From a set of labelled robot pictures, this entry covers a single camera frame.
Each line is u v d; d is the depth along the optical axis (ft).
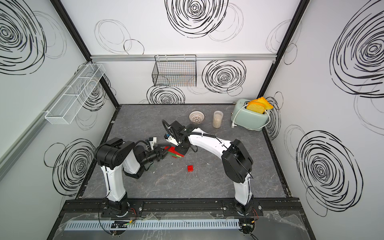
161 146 2.79
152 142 2.89
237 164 1.56
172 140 2.57
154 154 2.71
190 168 2.83
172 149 2.84
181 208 2.47
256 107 3.00
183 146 2.38
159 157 2.73
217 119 3.32
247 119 3.19
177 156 2.89
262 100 3.00
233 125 3.34
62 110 2.32
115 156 1.72
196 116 3.63
